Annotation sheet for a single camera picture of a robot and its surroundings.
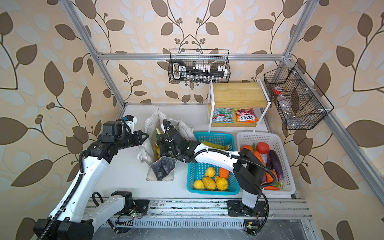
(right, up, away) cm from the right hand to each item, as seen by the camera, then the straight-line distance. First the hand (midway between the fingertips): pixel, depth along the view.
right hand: (159, 141), depth 78 cm
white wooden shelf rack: (+48, +25, +3) cm, 54 cm away
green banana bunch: (+37, -5, +9) cm, 38 cm away
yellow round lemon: (+33, -22, -1) cm, 39 cm away
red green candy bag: (+35, +14, +11) cm, 39 cm away
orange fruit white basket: (+50, -5, +11) cm, 51 cm away
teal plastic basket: (+20, -19, +9) cm, 29 cm away
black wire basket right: (+72, +19, -5) cm, 74 cm away
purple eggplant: (+63, -11, +4) cm, 64 cm away
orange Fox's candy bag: (+50, +14, +11) cm, 53 cm away
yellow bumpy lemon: (+26, -22, 0) cm, 34 cm away
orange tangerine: (+35, -18, +3) cm, 39 cm away
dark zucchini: (0, +4, -3) cm, 4 cm away
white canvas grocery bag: (0, -14, 0) cm, 14 cm away
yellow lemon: (+27, -18, +4) cm, 33 cm away
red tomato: (+59, -5, +11) cm, 61 cm away
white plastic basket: (+50, -1, +16) cm, 52 cm away
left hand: (-5, +4, -4) cm, 7 cm away
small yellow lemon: (+21, -23, -1) cm, 31 cm away
